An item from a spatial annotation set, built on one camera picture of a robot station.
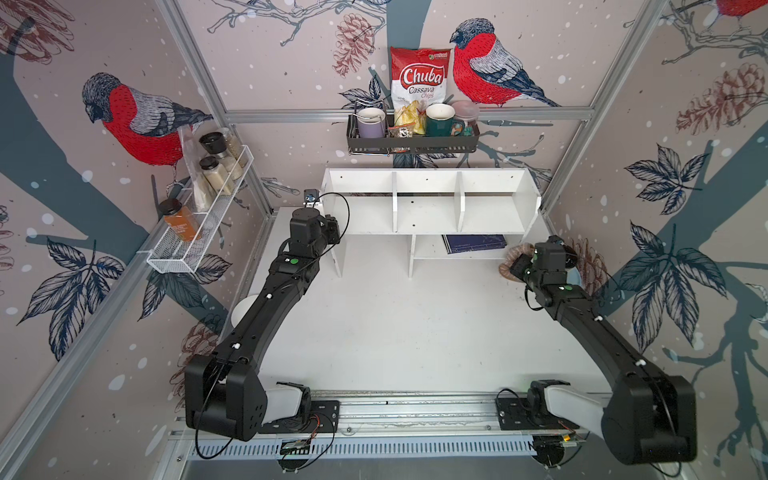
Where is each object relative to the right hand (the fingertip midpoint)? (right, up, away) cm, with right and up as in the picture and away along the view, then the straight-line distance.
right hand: (518, 255), depth 86 cm
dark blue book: (-18, +3, +4) cm, 18 cm away
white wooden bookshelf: (-21, +12, -1) cm, 25 cm away
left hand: (-53, +13, -6) cm, 55 cm away
